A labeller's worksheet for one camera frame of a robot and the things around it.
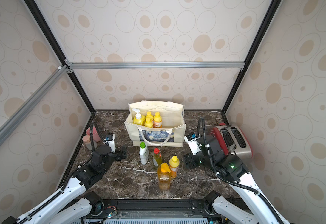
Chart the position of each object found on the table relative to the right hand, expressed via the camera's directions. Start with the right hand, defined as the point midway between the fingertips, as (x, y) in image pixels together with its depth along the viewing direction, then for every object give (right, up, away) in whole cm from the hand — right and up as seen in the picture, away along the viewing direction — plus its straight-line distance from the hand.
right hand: (189, 154), depth 68 cm
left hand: (-35, +4, +10) cm, 37 cm away
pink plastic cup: (-58, +6, +25) cm, 63 cm away
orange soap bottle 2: (-17, +16, +21) cm, 32 cm away
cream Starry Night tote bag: (-8, +10, +9) cm, 15 cm away
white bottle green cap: (-24, -2, +12) cm, 27 cm away
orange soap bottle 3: (-7, -5, +2) cm, 9 cm away
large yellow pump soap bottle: (-28, +18, +19) cm, 38 cm away
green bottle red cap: (-16, -4, +9) cm, 19 cm away
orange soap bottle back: (-22, +20, +20) cm, 35 cm away
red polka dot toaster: (+27, +5, +12) cm, 30 cm away
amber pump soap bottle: (-12, -11, -1) cm, 16 cm away
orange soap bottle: (-22, +15, +17) cm, 32 cm away
